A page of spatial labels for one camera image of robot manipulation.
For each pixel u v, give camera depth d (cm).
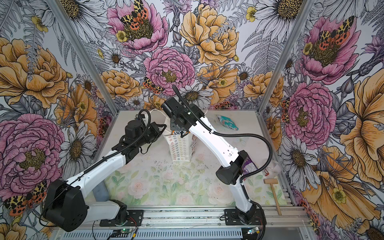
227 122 103
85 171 47
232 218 73
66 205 40
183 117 49
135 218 74
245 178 54
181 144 83
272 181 86
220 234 112
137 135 63
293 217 76
